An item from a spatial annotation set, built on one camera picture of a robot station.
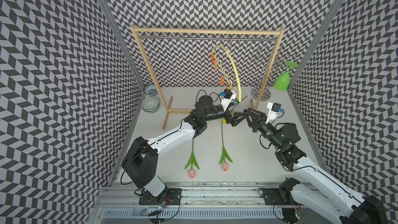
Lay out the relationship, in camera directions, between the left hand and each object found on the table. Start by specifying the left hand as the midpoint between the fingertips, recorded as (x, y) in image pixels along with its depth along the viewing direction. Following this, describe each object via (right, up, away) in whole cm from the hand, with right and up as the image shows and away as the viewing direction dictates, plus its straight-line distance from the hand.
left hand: (244, 108), depth 69 cm
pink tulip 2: (-24, -34, +9) cm, 43 cm away
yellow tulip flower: (-9, -6, -2) cm, 11 cm away
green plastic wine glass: (+27, +14, +19) cm, 36 cm away
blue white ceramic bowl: (-59, +12, +46) cm, 76 cm away
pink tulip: (-7, -27, +18) cm, 33 cm away
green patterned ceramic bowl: (-56, +1, +36) cm, 67 cm away
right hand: (0, -2, 0) cm, 2 cm away
